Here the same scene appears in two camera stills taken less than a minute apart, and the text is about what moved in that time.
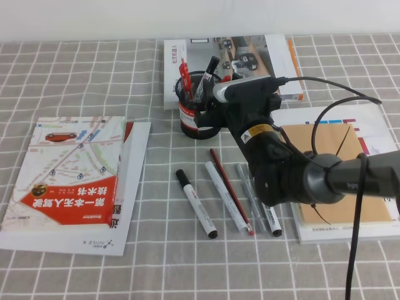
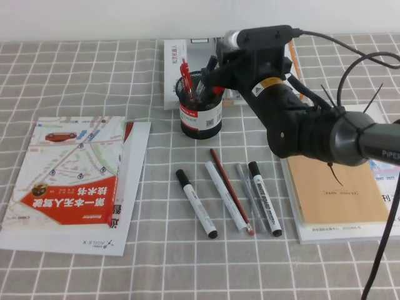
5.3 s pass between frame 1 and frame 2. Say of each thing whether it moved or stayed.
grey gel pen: stayed
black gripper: moved
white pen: stayed
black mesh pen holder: stayed
